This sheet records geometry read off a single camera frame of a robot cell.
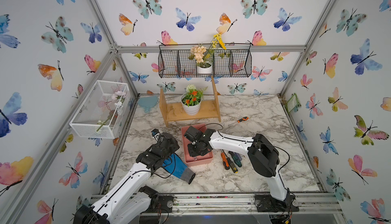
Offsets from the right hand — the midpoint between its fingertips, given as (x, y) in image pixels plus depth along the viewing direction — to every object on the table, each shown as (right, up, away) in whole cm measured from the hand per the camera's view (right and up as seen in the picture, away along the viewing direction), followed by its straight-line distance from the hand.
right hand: (191, 151), depth 87 cm
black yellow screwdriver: (+22, -7, -2) cm, 24 cm away
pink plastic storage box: (+8, -2, -6) cm, 10 cm away
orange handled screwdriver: (+19, -5, -2) cm, 20 cm away
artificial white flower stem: (-35, +30, -10) cm, 48 cm away
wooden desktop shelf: (-13, +23, +15) cm, 30 cm away
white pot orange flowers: (0, +30, +1) cm, 30 cm away
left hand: (-8, +7, -4) cm, 11 cm away
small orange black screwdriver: (+35, +17, +18) cm, 43 cm away
